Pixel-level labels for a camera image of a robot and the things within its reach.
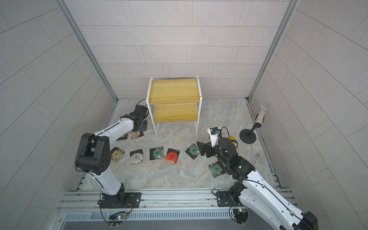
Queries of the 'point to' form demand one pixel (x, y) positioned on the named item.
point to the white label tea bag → (136, 156)
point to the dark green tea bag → (217, 168)
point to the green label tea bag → (193, 151)
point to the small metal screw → (258, 155)
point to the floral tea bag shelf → (135, 134)
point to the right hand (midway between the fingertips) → (203, 140)
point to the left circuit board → (115, 219)
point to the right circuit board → (241, 214)
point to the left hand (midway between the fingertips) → (143, 124)
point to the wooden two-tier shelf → (173, 100)
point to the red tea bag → (172, 155)
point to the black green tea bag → (156, 153)
